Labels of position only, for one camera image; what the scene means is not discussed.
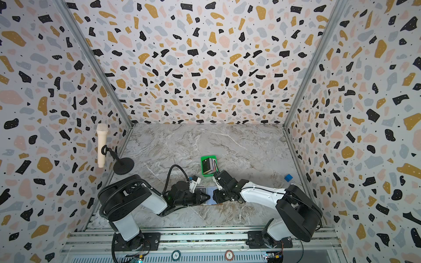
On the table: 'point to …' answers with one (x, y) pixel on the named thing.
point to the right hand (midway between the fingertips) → (217, 197)
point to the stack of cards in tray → (209, 165)
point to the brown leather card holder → (209, 190)
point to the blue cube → (288, 177)
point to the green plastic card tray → (203, 158)
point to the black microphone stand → (124, 165)
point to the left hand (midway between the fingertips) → (214, 198)
